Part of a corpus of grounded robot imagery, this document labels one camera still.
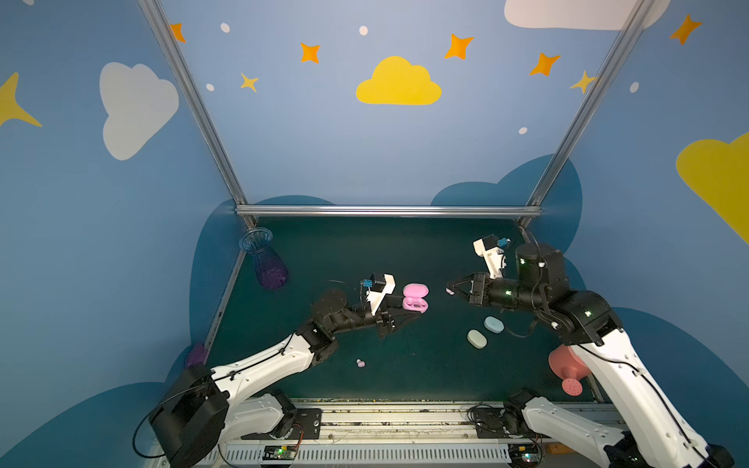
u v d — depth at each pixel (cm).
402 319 64
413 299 65
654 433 37
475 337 88
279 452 70
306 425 74
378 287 58
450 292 63
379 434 73
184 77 79
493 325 91
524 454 71
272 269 104
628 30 72
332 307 55
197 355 87
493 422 74
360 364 84
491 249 57
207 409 40
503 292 53
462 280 63
